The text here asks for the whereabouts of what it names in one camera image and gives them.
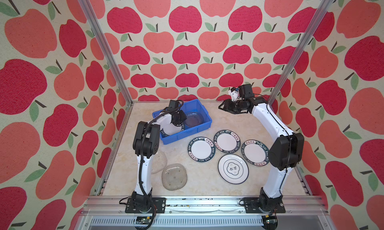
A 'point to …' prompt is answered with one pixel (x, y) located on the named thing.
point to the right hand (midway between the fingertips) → (224, 107)
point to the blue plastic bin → (192, 105)
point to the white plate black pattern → (233, 169)
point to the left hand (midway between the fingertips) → (189, 118)
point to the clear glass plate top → (193, 119)
